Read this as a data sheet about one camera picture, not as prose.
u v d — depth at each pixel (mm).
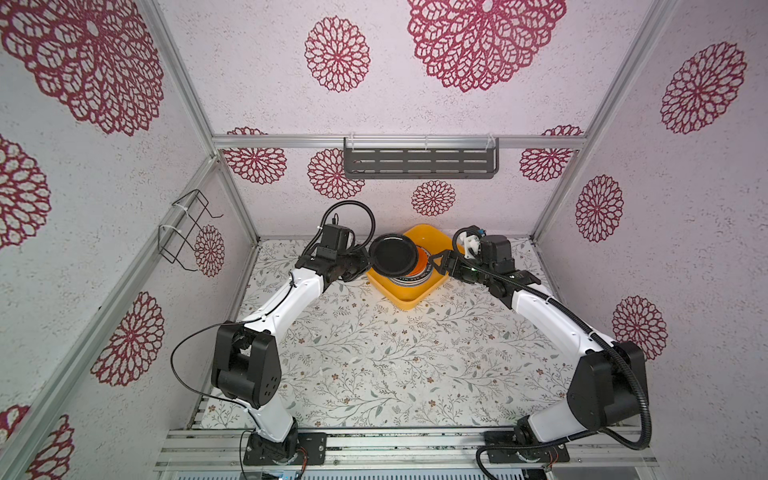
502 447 742
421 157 942
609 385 427
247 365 456
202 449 757
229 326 461
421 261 857
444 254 750
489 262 649
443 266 747
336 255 664
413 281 1029
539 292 559
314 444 746
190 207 797
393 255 860
